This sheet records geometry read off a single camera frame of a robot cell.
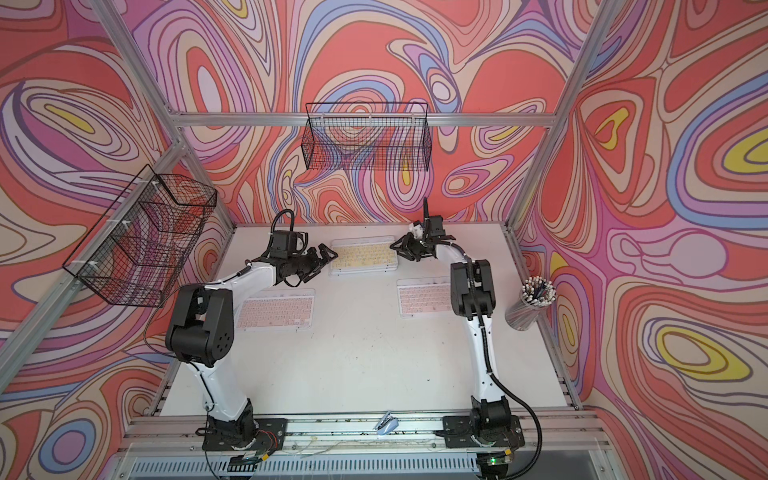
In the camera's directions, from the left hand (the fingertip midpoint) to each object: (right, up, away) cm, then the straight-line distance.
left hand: (334, 261), depth 96 cm
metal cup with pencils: (+60, -9, -13) cm, 62 cm away
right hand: (+20, +3, +12) cm, 24 cm away
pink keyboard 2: (+28, -12, +3) cm, 31 cm away
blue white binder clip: (+17, -40, -22) cm, 49 cm away
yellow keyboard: (+9, +2, +12) cm, 15 cm away
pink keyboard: (-19, -16, 0) cm, 24 cm away
